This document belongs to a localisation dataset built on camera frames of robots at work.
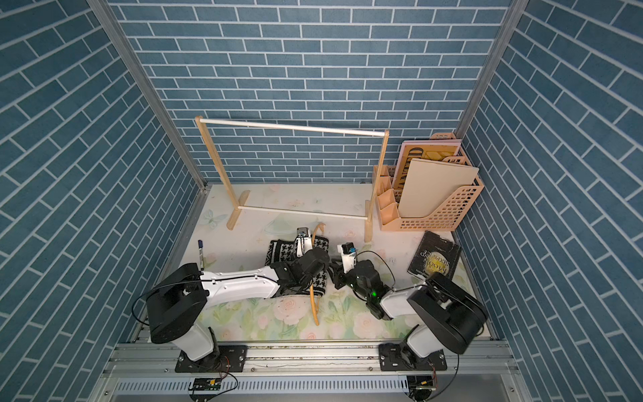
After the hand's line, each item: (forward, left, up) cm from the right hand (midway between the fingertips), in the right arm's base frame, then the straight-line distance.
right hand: (329, 263), depth 86 cm
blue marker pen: (+8, +53, -7) cm, 54 cm away
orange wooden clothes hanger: (-14, +4, -2) cm, 15 cm away
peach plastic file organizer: (+54, -44, +18) cm, 72 cm away
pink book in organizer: (+42, -35, +19) cm, 58 cm away
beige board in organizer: (+31, -34, +13) cm, 48 cm away
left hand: (+3, +3, +2) cm, 5 cm away
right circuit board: (-30, -29, -9) cm, 43 cm away
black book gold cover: (+11, -40, -7) cm, 42 cm away
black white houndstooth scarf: (+7, +19, -6) cm, 21 cm away
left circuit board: (-36, +32, -10) cm, 49 cm away
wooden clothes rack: (+31, -15, -4) cm, 35 cm away
